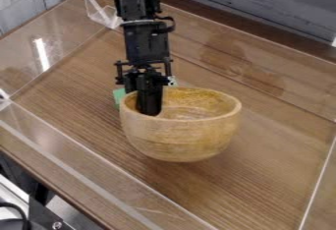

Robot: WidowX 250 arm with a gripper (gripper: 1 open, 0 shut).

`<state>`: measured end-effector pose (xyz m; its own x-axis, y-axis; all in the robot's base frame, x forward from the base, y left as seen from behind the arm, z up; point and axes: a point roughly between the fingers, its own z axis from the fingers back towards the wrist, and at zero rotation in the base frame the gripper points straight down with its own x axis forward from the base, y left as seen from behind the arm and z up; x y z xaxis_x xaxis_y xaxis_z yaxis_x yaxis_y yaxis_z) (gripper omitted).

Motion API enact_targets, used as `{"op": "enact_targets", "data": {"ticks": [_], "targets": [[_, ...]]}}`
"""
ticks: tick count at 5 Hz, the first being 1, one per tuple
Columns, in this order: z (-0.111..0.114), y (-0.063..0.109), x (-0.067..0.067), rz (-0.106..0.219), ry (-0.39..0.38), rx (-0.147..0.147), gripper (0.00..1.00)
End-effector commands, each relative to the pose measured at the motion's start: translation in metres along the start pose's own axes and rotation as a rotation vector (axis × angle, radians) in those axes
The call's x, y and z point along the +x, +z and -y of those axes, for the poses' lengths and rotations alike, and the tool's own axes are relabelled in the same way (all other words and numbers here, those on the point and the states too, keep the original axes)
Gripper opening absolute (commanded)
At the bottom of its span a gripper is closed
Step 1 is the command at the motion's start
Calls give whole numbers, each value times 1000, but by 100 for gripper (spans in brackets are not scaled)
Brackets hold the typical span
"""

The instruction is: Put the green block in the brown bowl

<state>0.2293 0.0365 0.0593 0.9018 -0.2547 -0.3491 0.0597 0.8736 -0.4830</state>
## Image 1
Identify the clear acrylic corner bracket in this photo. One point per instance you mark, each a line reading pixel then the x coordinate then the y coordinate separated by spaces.
pixel 103 15

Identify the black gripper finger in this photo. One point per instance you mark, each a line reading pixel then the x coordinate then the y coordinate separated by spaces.
pixel 149 84
pixel 129 82

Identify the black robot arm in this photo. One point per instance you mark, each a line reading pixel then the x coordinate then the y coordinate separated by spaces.
pixel 132 10

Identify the black metal bracket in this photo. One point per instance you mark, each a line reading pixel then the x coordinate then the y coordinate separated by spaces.
pixel 43 219

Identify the clear acrylic tray walls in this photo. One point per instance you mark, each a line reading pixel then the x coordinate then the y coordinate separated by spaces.
pixel 272 182

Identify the green block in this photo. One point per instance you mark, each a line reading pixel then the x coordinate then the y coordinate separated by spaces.
pixel 119 93

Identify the brown wooden bowl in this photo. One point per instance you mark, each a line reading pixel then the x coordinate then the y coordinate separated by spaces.
pixel 192 129

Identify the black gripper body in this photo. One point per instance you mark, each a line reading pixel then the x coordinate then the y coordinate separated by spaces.
pixel 147 48

